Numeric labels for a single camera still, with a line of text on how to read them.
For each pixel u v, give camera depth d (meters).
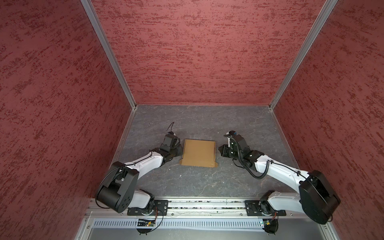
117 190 0.42
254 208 0.74
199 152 0.91
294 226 0.71
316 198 0.41
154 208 0.73
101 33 0.80
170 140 0.71
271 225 0.72
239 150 0.65
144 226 0.72
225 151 0.76
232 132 0.79
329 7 0.71
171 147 0.71
